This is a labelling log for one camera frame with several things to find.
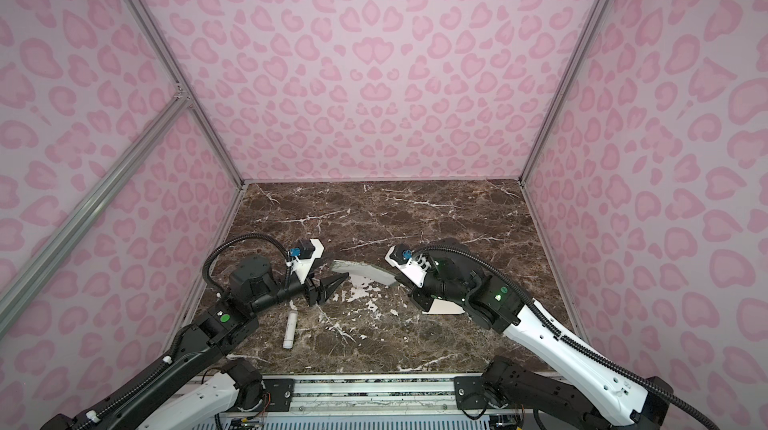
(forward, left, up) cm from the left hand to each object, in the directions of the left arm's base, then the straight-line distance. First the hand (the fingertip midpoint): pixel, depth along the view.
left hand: (340, 260), depth 69 cm
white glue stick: (-8, +17, -24) cm, 30 cm away
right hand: (-4, -14, -1) cm, 14 cm away
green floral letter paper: (-2, -6, -1) cm, 6 cm away
